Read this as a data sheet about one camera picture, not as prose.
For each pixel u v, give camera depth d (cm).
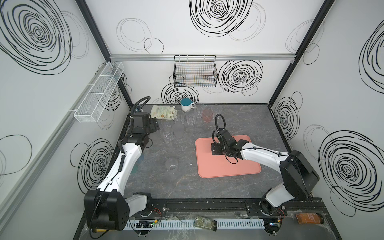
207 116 107
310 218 68
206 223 67
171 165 87
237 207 76
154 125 74
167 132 101
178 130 102
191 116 112
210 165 87
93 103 74
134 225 70
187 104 112
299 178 44
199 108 113
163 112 114
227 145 68
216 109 112
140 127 60
